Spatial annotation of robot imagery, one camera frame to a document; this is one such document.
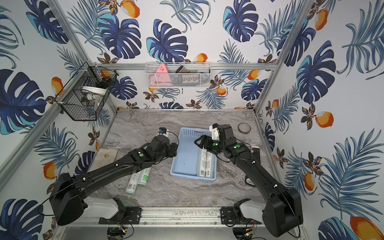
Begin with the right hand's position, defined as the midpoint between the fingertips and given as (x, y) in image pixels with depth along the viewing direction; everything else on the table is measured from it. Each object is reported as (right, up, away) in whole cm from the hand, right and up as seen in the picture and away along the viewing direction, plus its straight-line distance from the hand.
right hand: (199, 142), depth 79 cm
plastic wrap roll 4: (-36, -23, +3) cm, 43 cm away
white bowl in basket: (-54, +28, +1) cm, 61 cm away
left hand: (-14, -1, +1) cm, 14 cm away
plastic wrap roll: (+6, -14, +9) cm, 17 cm away
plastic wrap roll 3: (-31, -20, +4) cm, 37 cm away
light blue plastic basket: (-8, -15, +12) cm, 21 cm away
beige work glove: (-60, -11, +16) cm, 63 cm away
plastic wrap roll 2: (+3, -13, +10) cm, 17 cm away
